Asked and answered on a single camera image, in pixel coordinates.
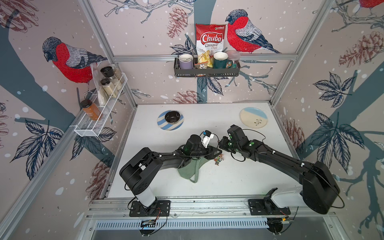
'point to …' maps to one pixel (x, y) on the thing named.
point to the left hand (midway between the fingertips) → (222, 149)
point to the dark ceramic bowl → (172, 117)
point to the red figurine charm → (219, 159)
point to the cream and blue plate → (253, 117)
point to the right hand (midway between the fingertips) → (217, 141)
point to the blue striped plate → (165, 125)
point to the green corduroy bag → (190, 171)
